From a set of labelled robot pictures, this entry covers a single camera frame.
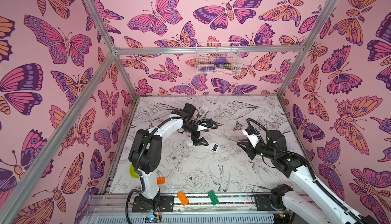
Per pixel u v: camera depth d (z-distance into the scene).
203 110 1.10
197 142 0.78
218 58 0.97
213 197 0.75
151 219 0.72
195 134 0.78
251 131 0.64
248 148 0.66
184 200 0.75
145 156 0.49
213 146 0.92
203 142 0.78
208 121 0.75
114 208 0.74
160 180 0.81
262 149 0.65
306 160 0.94
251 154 0.68
